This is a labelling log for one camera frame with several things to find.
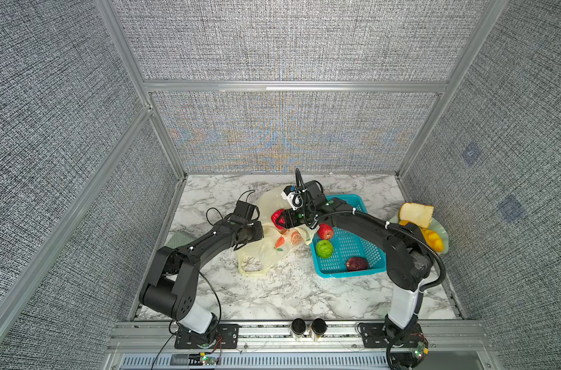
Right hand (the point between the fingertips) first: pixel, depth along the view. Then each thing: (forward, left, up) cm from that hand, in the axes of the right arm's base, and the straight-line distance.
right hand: (279, 214), depth 86 cm
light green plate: (+1, -64, -11) cm, 65 cm away
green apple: (-10, -17, -9) cm, 21 cm away
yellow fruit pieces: (-6, -60, -9) cm, 61 cm away
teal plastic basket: (-5, -28, -15) cm, 32 cm away
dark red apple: (-16, -28, -9) cm, 33 cm away
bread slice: (+5, -58, -8) cm, 59 cm away
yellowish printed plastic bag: (-12, +9, -14) cm, 21 cm away
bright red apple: (-3, +1, +1) cm, 3 cm away
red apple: (-2, -18, -9) cm, 21 cm away
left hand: (-3, +6, -8) cm, 10 cm away
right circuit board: (-42, -42, -11) cm, 60 cm away
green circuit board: (-44, +22, -13) cm, 51 cm away
